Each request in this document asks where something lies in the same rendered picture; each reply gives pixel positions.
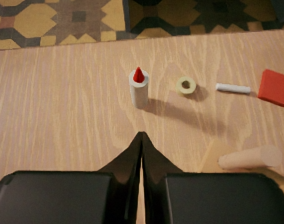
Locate wooden stool legs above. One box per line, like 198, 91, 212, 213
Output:
218, 144, 284, 191

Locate flat red rectangular block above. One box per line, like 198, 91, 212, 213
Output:
257, 69, 284, 108

